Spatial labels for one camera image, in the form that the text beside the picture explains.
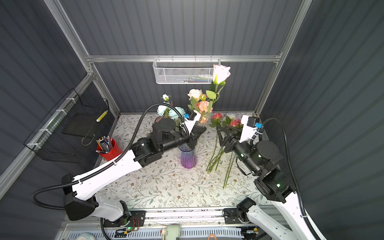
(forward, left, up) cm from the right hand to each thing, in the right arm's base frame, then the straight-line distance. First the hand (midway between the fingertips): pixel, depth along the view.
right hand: (222, 128), depth 55 cm
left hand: (+4, +6, -4) cm, 8 cm away
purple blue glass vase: (+7, +15, -36) cm, 39 cm away
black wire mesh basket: (+12, +73, -14) cm, 76 cm away
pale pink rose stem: (+35, -18, -38) cm, 55 cm away
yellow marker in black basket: (+21, +62, -14) cm, 67 cm away
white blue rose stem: (+43, -15, -37) cm, 59 cm away
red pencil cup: (+8, +57, -30) cm, 65 cm away
